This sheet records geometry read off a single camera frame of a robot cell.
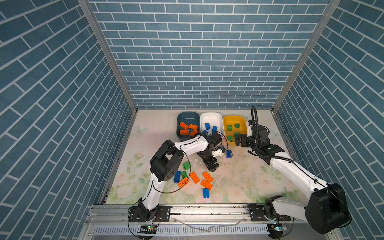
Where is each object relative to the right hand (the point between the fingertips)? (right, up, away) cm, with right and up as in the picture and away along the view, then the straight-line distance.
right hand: (241, 134), depth 86 cm
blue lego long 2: (-37, -25, 0) cm, 45 cm away
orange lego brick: (-36, +5, +23) cm, 43 cm away
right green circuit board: (+13, -46, -14) cm, 50 cm away
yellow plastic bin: (0, +8, +26) cm, 27 cm away
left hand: (-18, -19, +5) cm, 26 cm away
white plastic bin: (-13, +9, +25) cm, 29 cm away
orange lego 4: (-27, -26, 0) cm, 37 cm away
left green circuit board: (-50, -46, -13) cm, 69 cm away
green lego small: (-33, -24, 0) cm, 41 cm away
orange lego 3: (-34, -27, -3) cm, 44 cm away
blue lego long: (-18, +4, +22) cm, 29 cm away
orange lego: (-29, +4, +23) cm, 37 cm away
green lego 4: (-32, -20, +5) cm, 38 cm away
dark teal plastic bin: (-33, +10, +30) cm, 46 cm away
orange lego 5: (-19, -26, +1) cm, 32 cm away
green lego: (-2, +3, +23) cm, 24 cm away
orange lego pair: (-35, 0, +19) cm, 40 cm away
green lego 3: (-5, -3, +10) cm, 11 cm away
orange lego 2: (-29, -1, +20) cm, 35 cm away
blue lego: (-14, +2, +20) cm, 24 cm away
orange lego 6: (-21, -28, -3) cm, 35 cm away
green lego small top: (+4, +4, +23) cm, 23 cm away
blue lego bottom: (-21, -31, -7) cm, 38 cm away
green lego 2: (+2, -1, +21) cm, 21 cm away
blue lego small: (-20, 0, +18) cm, 27 cm away
